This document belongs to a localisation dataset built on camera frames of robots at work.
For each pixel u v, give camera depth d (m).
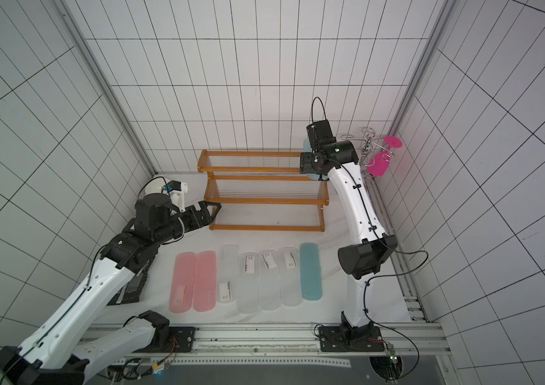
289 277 0.86
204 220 0.61
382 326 0.63
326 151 0.53
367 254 0.48
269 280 0.86
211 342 0.74
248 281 0.84
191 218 0.61
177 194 0.63
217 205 0.68
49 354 0.37
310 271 0.86
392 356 0.70
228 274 0.86
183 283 0.83
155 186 1.09
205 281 0.84
